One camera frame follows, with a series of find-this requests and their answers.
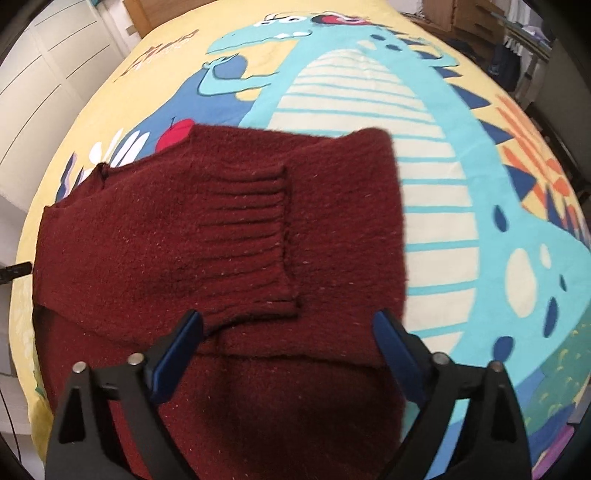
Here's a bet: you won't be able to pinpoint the dark red knit sweater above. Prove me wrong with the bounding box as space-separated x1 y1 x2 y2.
32 125 406 479

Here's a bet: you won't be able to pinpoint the yellow dinosaur print bedspread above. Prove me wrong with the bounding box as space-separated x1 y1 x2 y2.
9 1 590 479

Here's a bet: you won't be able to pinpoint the white wardrobe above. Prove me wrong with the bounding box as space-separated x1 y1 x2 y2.
0 0 139 211

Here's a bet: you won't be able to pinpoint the brown cardboard boxes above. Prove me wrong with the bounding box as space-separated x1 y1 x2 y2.
422 0 505 44

